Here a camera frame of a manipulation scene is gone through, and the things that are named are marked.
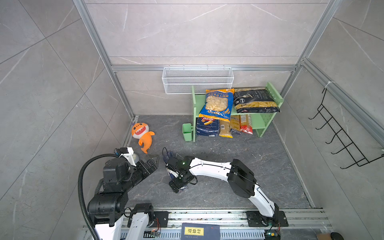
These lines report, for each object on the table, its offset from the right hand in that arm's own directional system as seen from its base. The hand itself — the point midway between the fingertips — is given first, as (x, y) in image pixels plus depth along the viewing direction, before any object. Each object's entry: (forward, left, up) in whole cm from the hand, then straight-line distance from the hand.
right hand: (179, 184), depth 85 cm
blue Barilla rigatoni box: (+29, -18, +17) cm, 38 cm away
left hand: (+1, +9, +30) cm, 31 cm away
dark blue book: (-23, -11, +2) cm, 25 cm away
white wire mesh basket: (+61, 0, +29) cm, 68 cm away
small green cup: (+36, -4, +7) cm, 37 cm away
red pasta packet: (+32, -43, +15) cm, 55 cm away
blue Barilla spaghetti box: (+17, +8, +4) cm, 20 cm away
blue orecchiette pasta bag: (+32, -23, +33) cm, 51 cm away
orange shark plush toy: (+34, +28, +8) cm, 45 cm away
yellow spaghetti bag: (+29, -29, +14) cm, 43 cm away
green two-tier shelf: (+42, -12, +27) cm, 52 cm away
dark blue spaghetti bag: (+32, -36, +14) cm, 50 cm away
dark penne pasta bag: (+36, -44, +31) cm, 65 cm away
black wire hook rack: (-1, -77, +31) cm, 83 cm away
